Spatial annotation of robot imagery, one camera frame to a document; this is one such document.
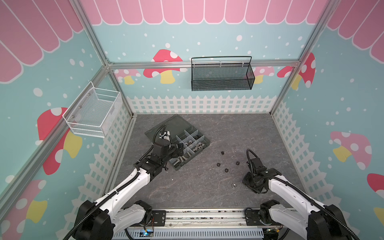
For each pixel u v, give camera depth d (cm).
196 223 74
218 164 94
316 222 40
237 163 94
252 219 74
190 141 102
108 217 40
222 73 95
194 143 99
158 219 74
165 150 61
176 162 92
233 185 85
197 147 100
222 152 97
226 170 92
